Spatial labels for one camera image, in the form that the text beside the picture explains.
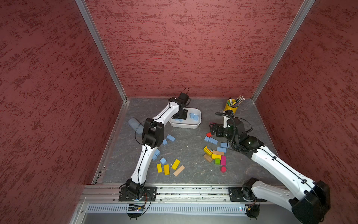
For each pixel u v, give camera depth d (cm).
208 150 88
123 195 73
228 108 103
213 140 95
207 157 87
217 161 84
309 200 38
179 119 105
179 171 81
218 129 69
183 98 84
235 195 74
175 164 84
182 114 90
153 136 63
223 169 83
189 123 102
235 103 100
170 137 95
